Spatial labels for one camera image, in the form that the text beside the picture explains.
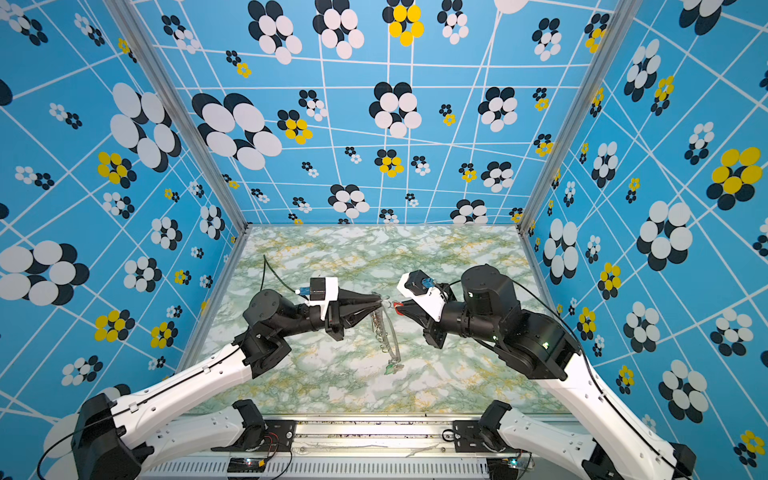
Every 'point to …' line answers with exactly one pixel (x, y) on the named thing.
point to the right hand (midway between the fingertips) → (404, 304)
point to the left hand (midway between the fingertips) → (378, 302)
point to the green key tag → (389, 369)
